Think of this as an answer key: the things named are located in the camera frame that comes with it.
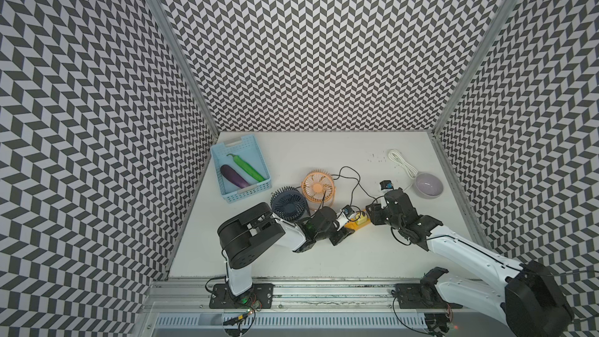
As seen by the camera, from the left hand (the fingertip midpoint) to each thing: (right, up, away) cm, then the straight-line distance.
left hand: (345, 225), depth 89 cm
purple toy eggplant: (-48, +17, +13) cm, 53 cm away
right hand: (+9, +6, -3) cm, 12 cm away
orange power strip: (+2, +1, -3) cm, 4 cm away
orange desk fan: (-10, +15, 0) cm, 18 cm away
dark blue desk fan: (-22, +10, -5) cm, 24 cm away
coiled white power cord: (+26, +26, +19) cm, 42 cm away
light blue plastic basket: (-46, +20, +18) cm, 53 cm away
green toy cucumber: (-44, +22, +17) cm, 52 cm away
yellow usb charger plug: (+4, +4, -6) cm, 9 cm away
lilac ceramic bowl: (+36, +14, +8) cm, 40 cm away
